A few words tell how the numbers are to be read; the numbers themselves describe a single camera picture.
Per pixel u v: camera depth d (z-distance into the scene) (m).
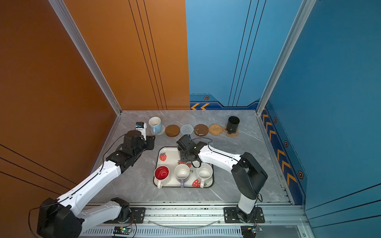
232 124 1.01
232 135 1.04
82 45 0.83
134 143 0.61
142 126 0.71
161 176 0.85
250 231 0.71
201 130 1.08
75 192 0.43
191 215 0.76
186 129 1.09
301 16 0.73
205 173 0.85
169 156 0.94
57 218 0.38
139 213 0.74
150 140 0.73
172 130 1.09
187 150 0.65
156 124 0.99
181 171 0.86
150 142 0.72
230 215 0.73
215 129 1.09
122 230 0.71
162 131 1.06
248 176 0.44
